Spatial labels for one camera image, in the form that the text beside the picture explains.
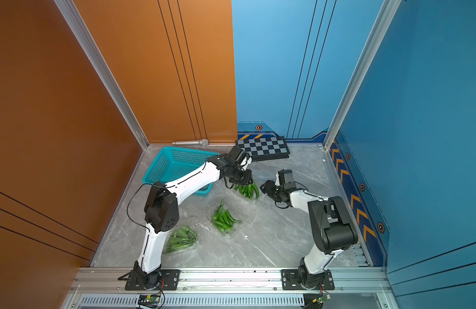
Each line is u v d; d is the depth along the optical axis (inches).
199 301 27.4
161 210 21.1
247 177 31.1
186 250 31.5
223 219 33.6
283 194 28.9
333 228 18.6
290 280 28.6
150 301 28.3
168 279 29.3
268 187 33.4
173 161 43.1
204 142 47.1
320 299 27.4
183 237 31.4
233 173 29.3
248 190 34.9
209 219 33.7
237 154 28.5
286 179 29.7
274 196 33.4
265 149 44.5
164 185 21.6
